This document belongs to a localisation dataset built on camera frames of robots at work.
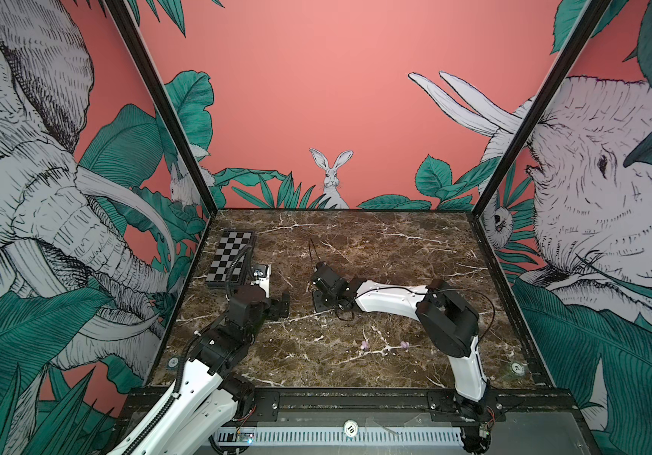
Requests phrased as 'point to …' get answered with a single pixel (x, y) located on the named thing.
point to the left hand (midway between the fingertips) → (272, 283)
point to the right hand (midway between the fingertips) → (313, 298)
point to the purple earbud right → (405, 344)
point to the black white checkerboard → (232, 243)
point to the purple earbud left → (365, 345)
